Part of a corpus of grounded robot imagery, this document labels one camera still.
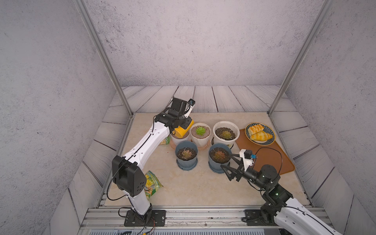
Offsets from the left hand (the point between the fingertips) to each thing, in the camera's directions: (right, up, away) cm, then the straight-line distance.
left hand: (187, 116), depth 83 cm
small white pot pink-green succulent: (-8, -14, +9) cm, 18 cm away
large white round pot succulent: (+24, -10, +11) cm, 28 cm away
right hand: (+19, -22, -12) cm, 32 cm away
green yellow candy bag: (-20, -38, 0) cm, 43 cm away
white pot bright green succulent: (+8, -10, +11) cm, 17 cm away
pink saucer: (+11, -20, +17) cm, 28 cm away
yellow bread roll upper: (+47, -8, +22) cm, 52 cm away
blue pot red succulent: (+18, -22, +3) cm, 28 cm away
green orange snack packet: (-16, -16, +19) cm, 29 cm away
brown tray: (+54, -25, +15) cm, 61 cm away
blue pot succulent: (-1, -21, +6) cm, 22 cm away
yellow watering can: (-4, -9, -2) cm, 10 cm away
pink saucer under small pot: (-11, -17, +18) cm, 27 cm away
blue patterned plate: (+57, -8, +25) cm, 63 cm away
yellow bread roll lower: (+48, -12, +16) cm, 52 cm away
